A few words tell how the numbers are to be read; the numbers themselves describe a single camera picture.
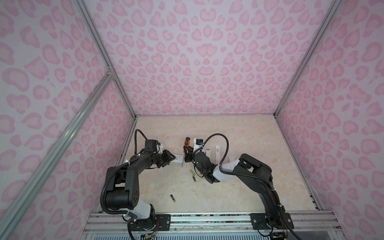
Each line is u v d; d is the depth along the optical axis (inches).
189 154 31.0
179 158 36.3
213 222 29.4
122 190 17.9
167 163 33.0
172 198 31.6
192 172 35.5
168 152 34.5
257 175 20.7
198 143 30.9
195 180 34.4
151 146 29.5
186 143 34.6
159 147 35.2
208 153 38.3
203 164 27.7
